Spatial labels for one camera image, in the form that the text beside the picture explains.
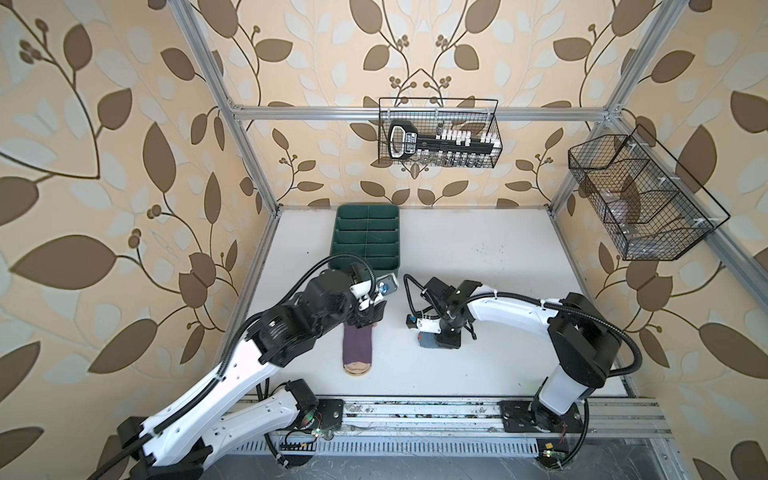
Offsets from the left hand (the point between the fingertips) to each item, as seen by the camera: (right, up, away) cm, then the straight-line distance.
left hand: (375, 278), depth 67 cm
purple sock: (-7, -23, +18) cm, 30 cm away
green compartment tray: (-5, +12, +39) cm, 41 cm away
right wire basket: (+68, +17, +6) cm, 70 cm away
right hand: (+18, -20, +19) cm, 33 cm away
